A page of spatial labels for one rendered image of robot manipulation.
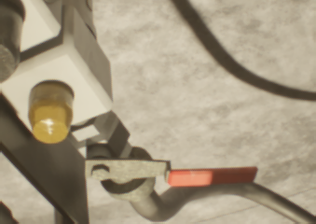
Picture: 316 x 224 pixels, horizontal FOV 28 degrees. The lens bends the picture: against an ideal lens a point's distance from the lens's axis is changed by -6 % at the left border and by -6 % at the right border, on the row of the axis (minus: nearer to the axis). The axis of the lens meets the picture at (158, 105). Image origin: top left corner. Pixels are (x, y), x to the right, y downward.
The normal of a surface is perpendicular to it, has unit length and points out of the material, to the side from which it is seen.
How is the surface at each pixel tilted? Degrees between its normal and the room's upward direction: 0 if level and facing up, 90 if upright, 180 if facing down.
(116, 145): 60
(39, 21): 0
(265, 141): 0
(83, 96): 0
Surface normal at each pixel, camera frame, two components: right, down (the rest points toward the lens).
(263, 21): 0.11, 0.73
